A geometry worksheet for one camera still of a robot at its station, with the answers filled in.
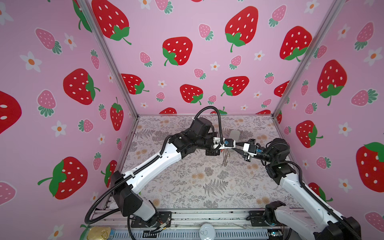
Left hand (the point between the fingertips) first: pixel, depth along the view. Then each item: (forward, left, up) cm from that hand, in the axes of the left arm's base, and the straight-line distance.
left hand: (226, 142), depth 68 cm
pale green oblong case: (+27, -14, -29) cm, 42 cm away
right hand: (-1, -1, +1) cm, 2 cm away
